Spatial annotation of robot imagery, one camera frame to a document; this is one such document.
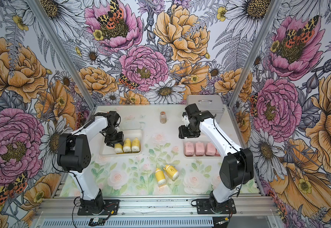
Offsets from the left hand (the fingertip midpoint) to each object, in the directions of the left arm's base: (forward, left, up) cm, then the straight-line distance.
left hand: (118, 148), depth 89 cm
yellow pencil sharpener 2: (0, -6, 0) cm, 6 cm away
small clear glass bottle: (+25, -28, -1) cm, 38 cm away
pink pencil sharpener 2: (-3, -50, +1) cm, 50 cm away
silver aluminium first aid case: (+29, -62, +10) cm, 69 cm away
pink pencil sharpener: (-1, -44, 0) cm, 44 cm away
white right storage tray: (+7, -56, -5) cm, 57 cm away
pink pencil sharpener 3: (-2, -57, 0) cm, 57 cm away
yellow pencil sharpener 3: (0, 0, 0) cm, 0 cm away
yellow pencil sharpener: (+1, -11, +1) cm, 11 cm away
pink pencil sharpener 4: (-4, -61, -1) cm, 61 cm away
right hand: (+1, -40, +9) cm, 41 cm away
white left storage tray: (-1, +8, -2) cm, 8 cm away
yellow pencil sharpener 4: (-18, -27, +1) cm, 32 cm away
